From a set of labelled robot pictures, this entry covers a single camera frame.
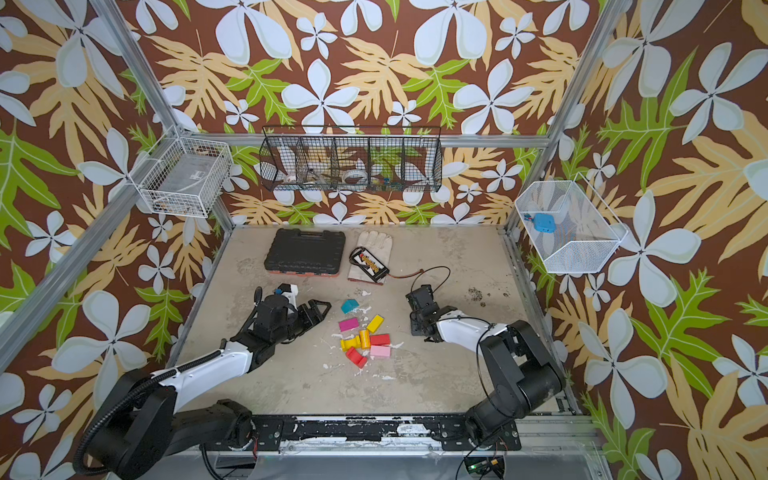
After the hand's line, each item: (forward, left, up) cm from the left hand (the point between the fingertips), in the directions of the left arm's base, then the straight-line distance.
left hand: (324, 305), depth 86 cm
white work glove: (+31, -16, -9) cm, 36 cm away
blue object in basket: (+19, -64, +16) cm, 69 cm away
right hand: (0, -30, -10) cm, 32 cm away
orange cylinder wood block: (-7, -12, -9) cm, 16 cm away
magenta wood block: (-1, -7, -10) cm, 12 cm away
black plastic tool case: (+26, +11, -8) cm, 29 cm away
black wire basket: (+44, -6, +20) cm, 49 cm away
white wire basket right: (+16, -70, +17) cm, 74 cm away
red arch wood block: (-11, -9, -9) cm, 17 cm away
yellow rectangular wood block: (-1, -15, -10) cm, 18 cm away
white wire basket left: (+29, +41, +24) cm, 56 cm away
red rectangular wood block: (-6, -16, -10) cm, 20 cm away
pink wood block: (-10, -17, -8) cm, 21 cm away
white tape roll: (+40, -8, +16) cm, 44 cm away
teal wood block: (+5, -6, -9) cm, 12 cm away
